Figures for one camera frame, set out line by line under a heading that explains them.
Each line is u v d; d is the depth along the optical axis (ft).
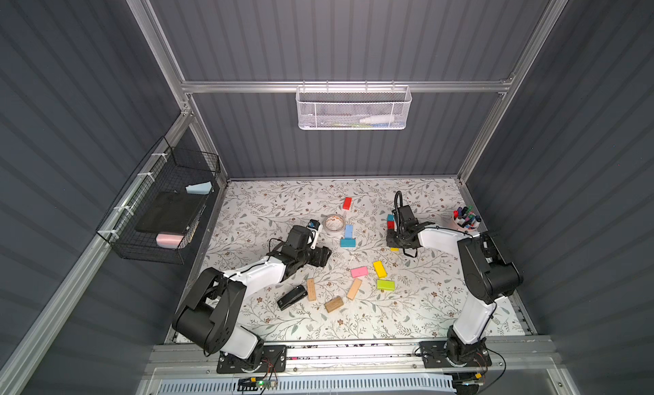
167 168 2.60
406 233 2.56
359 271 2.97
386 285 2.89
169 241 2.14
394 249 3.15
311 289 2.84
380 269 3.00
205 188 2.71
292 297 2.72
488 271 1.64
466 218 2.94
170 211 2.26
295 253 2.31
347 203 3.66
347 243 3.26
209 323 1.44
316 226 2.66
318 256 2.64
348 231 3.34
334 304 2.75
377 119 2.96
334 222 3.45
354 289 2.85
